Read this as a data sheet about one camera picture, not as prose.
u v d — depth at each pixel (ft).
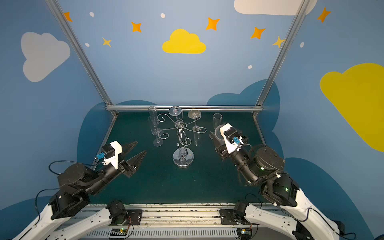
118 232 2.39
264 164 0.99
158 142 3.41
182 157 3.13
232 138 1.21
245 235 2.39
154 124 2.98
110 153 1.41
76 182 1.23
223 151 1.45
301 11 2.32
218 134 1.34
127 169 1.55
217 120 3.12
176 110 2.55
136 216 2.46
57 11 2.29
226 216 2.46
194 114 2.55
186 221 2.41
